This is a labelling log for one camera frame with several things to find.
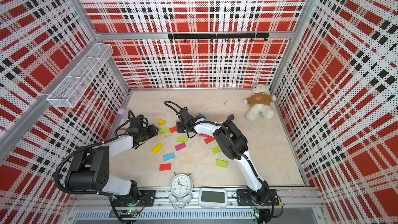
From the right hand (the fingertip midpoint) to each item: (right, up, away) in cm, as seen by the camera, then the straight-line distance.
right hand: (182, 127), depth 98 cm
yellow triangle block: (-15, +2, +3) cm, 15 cm away
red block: (-6, -2, +1) cm, 6 cm away
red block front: (-8, -21, -12) cm, 25 cm away
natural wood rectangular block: (-13, -6, -4) cm, 15 cm away
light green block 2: (+1, -7, -5) cm, 9 cm away
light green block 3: (+22, -13, -8) cm, 26 cm away
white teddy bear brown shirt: (+52, +16, +6) cm, 55 cm away
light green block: (-12, -2, 0) cm, 12 cm away
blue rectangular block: (-6, -16, -10) cm, 20 cm away
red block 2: (+17, -7, -4) cm, 19 cm away
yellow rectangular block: (-14, -12, -8) cm, 20 cm away
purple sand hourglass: (-40, +10, 0) cm, 41 cm away
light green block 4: (+24, -18, -14) cm, 33 cm away
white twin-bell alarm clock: (+4, -26, -24) cm, 35 cm away
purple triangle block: (+33, +6, +5) cm, 33 cm away
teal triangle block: (+12, +7, +8) cm, 16 cm away
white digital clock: (+19, -29, -27) cm, 44 cm away
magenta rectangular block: (0, -11, -7) cm, 13 cm away
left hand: (-14, -1, -3) cm, 15 cm away
